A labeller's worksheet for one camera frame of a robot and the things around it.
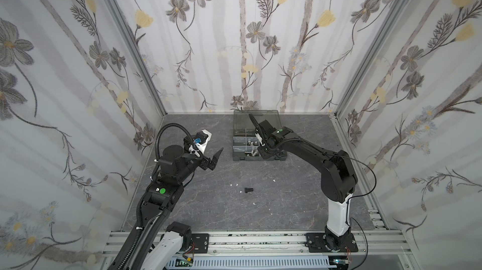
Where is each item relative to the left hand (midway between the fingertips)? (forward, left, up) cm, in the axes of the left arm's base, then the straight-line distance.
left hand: (211, 140), depth 68 cm
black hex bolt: (-7, -14, -31) cm, 35 cm away
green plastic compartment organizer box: (+17, -13, -28) cm, 35 cm away
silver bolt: (+12, -18, -28) cm, 35 cm away
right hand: (+9, -24, -21) cm, 33 cm away
